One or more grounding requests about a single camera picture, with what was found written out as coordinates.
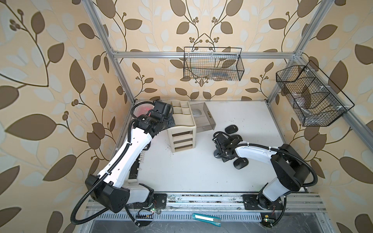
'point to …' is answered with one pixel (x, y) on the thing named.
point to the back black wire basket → (215, 63)
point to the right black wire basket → (315, 97)
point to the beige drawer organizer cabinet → (182, 136)
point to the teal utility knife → (207, 219)
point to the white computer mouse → (196, 112)
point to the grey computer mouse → (217, 154)
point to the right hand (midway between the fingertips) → (218, 150)
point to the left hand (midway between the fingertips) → (168, 119)
